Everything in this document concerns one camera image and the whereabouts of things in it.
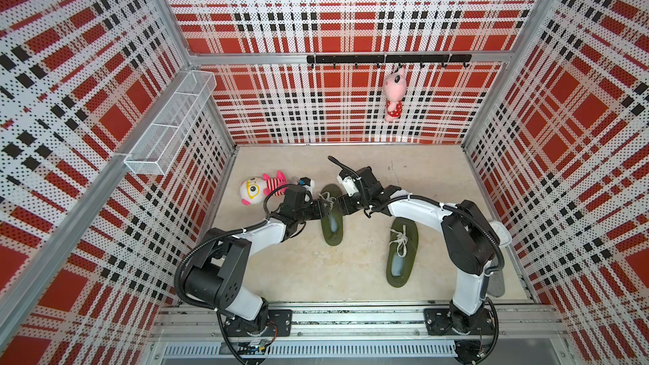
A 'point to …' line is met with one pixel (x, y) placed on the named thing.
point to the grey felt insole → (496, 285)
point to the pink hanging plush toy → (394, 85)
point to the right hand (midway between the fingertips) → (343, 202)
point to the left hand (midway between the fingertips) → (329, 204)
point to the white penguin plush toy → (254, 190)
